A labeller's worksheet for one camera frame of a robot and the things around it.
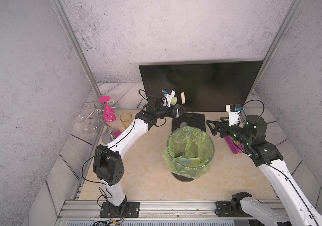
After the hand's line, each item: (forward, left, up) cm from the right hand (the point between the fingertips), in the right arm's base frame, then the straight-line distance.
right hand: (215, 119), depth 67 cm
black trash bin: (-2, +10, -26) cm, 27 cm away
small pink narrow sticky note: (+21, +14, -5) cm, 26 cm away
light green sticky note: (-8, +7, -29) cm, 31 cm away
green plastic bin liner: (-1, +11, -18) cm, 21 cm away
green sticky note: (+23, +19, -8) cm, 31 cm away
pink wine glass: (+8, +55, -6) cm, 56 cm away
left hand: (+10, +14, -3) cm, 17 cm away
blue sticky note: (-8, +12, -30) cm, 33 cm away
